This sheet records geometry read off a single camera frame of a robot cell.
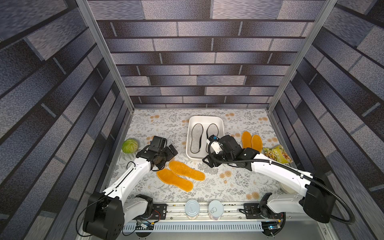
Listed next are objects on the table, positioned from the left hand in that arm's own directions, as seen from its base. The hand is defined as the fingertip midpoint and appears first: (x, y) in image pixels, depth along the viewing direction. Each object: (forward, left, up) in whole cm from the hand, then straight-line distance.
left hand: (174, 154), depth 84 cm
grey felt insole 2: (+25, -25, -9) cm, 36 cm away
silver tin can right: (-27, -22, -4) cm, 35 cm away
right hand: (-3, -18, +3) cm, 19 cm away
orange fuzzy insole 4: (-13, -4, -10) cm, 17 cm away
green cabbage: (+6, +28, -2) cm, 29 cm away
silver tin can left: (-26, -11, -4) cm, 29 cm away
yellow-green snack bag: (+4, -64, -5) cm, 64 cm away
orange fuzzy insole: (+17, -48, -9) cm, 52 cm away
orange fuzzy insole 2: (+14, -55, -9) cm, 58 cm away
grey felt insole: (+22, -14, -8) cm, 27 cm away
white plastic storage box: (+33, -20, -8) cm, 39 cm away
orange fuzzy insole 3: (-6, -5, -9) cm, 12 cm away
